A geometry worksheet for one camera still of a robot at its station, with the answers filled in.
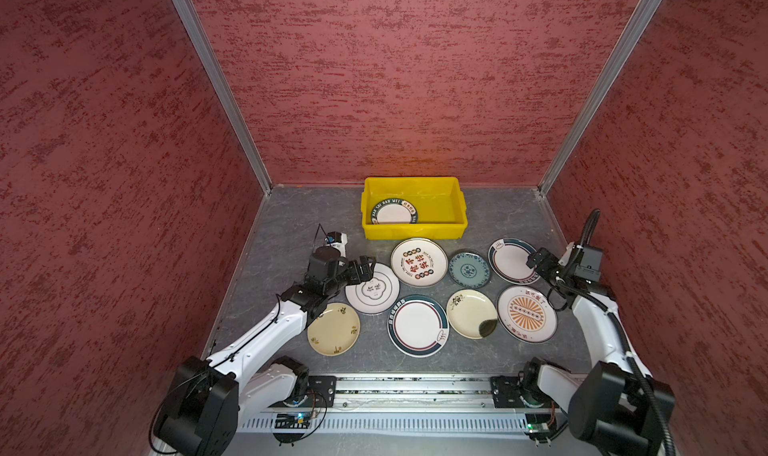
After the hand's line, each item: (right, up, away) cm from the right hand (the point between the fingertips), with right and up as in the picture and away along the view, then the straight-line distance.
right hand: (536, 267), depth 85 cm
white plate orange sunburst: (-2, -14, +2) cm, 15 cm away
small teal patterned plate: (-16, -3, +12) cm, 21 cm away
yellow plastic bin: (-23, +20, +30) cm, 43 cm away
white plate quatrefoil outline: (-47, -9, +5) cm, 48 cm away
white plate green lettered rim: (-41, +17, +26) cm, 51 cm away
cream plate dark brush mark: (-18, -15, +3) cm, 23 cm away
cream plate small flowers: (-59, -19, 0) cm, 62 cm away
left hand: (-51, 0, -1) cm, 51 cm away
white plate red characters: (-34, 0, +13) cm, 36 cm away
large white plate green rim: (-35, -17, 0) cm, 39 cm away
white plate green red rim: (-3, -1, +15) cm, 15 cm away
